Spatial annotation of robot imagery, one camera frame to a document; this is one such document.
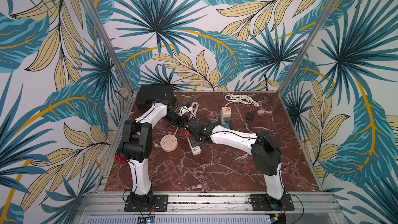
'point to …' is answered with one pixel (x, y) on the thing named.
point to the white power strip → (195, 146)
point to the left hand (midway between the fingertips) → (189, 128)
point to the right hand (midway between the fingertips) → (195, 138)
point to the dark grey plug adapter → (227, 120)
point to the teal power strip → (224, 124)
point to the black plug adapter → (250, 116)
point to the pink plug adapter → (261, 113)
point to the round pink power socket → (169, 143)
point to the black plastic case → (148, 93)
